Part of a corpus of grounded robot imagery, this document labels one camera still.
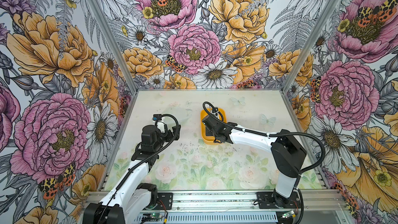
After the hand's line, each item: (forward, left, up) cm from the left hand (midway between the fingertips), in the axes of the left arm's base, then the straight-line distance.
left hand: (173, 130), depth 84 cm
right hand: (+3, -21, -5) cm, 22 cm away
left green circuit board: (-36, +6, -13) cm, 39 cm away
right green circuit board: (-37, -55, -13) cm, 67 cm away
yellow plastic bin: (+2, -25, +11) cm, 28 cm away
